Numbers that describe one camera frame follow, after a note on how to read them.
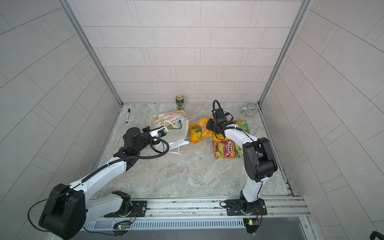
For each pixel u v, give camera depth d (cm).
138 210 71
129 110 112
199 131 91
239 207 71
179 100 107
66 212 38
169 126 70
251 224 68
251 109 103
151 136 69
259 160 47
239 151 88
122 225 64
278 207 72
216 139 80
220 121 72
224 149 87
